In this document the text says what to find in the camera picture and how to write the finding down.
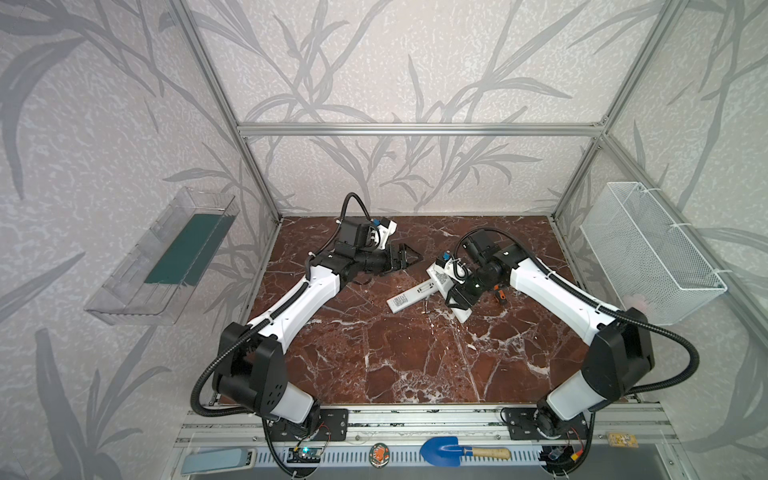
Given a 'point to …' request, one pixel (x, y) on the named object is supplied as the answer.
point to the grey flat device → (218, 459)
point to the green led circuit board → (304, 455)
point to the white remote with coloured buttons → (444, 284)
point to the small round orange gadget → (379, 455)
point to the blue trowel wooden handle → (446, 451)
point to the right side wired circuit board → (563, 459)
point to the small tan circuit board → (620, 439)
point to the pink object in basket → (635, 300)
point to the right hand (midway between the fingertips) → (452, 287)
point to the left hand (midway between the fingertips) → (417, 254)
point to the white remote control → (412, 296)
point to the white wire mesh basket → (655, 268)
